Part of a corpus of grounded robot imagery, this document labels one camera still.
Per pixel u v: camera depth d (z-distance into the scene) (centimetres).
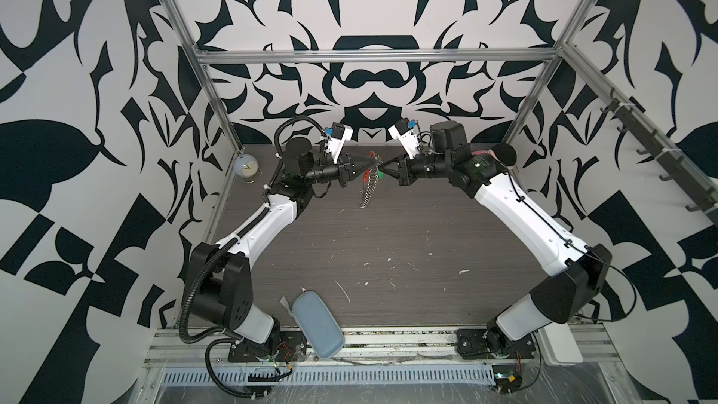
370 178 73
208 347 67
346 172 66
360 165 71
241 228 49
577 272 41
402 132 63
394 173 69
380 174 72
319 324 76
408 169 63
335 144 66
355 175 70
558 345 70
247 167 105
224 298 43
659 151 59
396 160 66
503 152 113
